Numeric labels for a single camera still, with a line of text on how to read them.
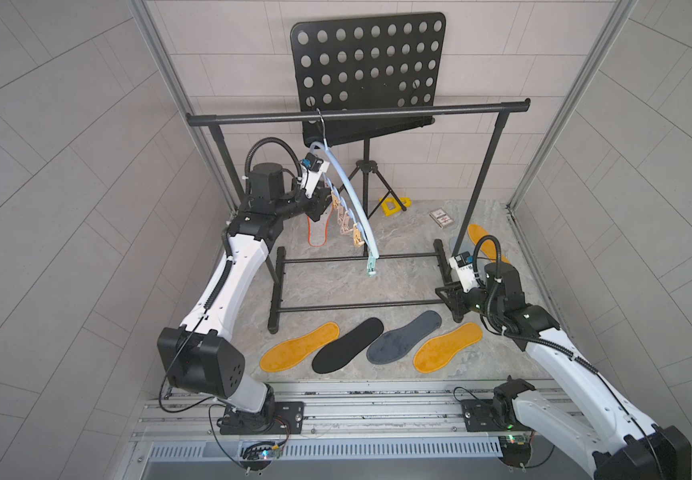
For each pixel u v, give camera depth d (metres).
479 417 0.71
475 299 0.66
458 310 0.67
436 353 0.81
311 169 0.60
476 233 1.08
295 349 0.81
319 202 0.62
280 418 0.70
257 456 0.66
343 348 0.83
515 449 0.68
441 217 1.12
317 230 0.85
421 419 0.73
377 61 0.68
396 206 1.16
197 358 0.40
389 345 0.82
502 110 0.53
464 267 0.68
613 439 0.40
